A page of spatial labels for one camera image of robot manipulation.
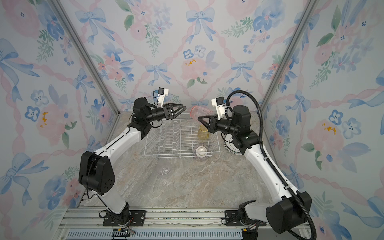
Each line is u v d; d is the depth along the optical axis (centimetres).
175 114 67
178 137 103
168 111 65
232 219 72
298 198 38
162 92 67
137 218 75
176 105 66
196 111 73
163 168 90
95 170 53
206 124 65
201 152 90
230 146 98
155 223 73
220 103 60
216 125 60
